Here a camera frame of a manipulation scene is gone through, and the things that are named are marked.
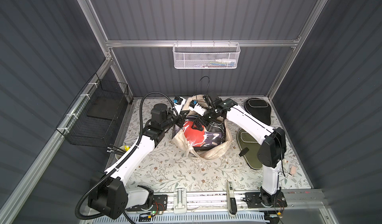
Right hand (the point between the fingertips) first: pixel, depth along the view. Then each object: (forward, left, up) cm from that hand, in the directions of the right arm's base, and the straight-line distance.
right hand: (198, 120), depth 84 cm
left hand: (-2, +4, +10) cm, 11 cm away
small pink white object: (-22, -52, -16) cm, 59 cm away
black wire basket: (-6, +54, +9) cm, 55 cm away
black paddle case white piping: (+22, -45, -15) cm, 53 cm away
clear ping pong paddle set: (-7, -9, -5) cm, 12 cm away
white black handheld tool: (-38, -16, -14) cm, 44 cm away
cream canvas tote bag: (-13, +10, +5) cm, 17 cm away
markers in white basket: (+33, -13, +15) cm, 39 cm away
